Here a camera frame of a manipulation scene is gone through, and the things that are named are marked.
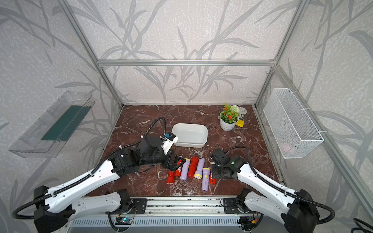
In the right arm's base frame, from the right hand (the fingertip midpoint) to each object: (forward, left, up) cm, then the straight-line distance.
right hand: (215, 172), depth 80 cm
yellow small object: (+37, -22, -4) cm, 44 cm away
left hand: (+1, +18, +17) cm, 25 cm away
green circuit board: (-21, +47, -6) cm, 52 cm away
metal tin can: (+46, -25, -2) cm, 53 cm away
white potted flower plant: (+32, -11, +9) cm, 35 cm away
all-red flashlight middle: (+4, +12, -3) cm, 13 cm away
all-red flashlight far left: (-2, +25, -3) cm, 26 cm away
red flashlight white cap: (-4, +2, -3) cm, 5 cm away
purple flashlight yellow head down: (0, +9, -2) cm, 10 cm away
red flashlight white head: (+1, +21, -3) cm, 22 cm away
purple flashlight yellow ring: (-3, +6, -3) cm, 7 cm away
